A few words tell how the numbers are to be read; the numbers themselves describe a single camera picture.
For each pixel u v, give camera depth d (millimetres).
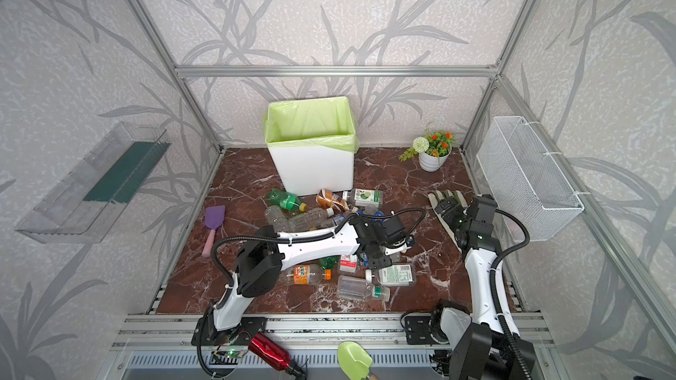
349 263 819
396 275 805
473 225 617
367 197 990
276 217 916
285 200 966
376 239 601
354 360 695
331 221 930
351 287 824
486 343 387
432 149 1019
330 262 828
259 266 486
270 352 675
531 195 614
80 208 637
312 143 809
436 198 1017
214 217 963
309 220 912
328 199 963
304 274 798
